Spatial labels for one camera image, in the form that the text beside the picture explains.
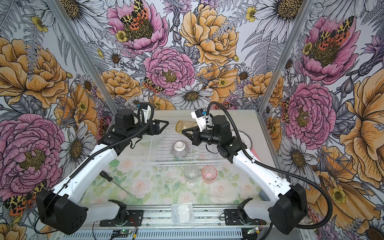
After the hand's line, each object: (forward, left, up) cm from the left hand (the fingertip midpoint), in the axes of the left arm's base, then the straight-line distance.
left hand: (163, 127), depth 75 cm
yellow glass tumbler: (+2, -9, -1) cm, 9 cm away
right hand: (-7, -11, +2) cm, 13 cm away
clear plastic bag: (-32, -9, -32) cm, 46 cm away
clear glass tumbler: (-12, -14, -28) cm, 34 cm away
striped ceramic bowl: (0, -7, -21) cm, 22 cm away
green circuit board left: (-40, +20, -29) cm, 54 cm away
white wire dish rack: (+5, -1, -28) cm, 28 cm away
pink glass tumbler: (-13, -24, -27) cm, 38 cm away
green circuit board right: (-40, -43, -28) cm, 65 cm away
